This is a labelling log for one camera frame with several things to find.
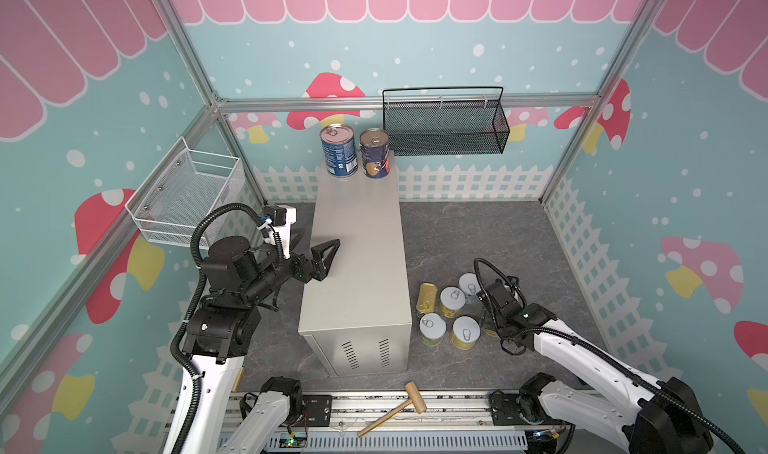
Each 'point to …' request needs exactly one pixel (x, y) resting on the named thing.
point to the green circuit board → (295, 442)
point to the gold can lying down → (427, 297)
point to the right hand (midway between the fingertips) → (493, 315)
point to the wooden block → (238, 380)
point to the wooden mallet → (416, 399)
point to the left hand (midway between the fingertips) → (321, 243)
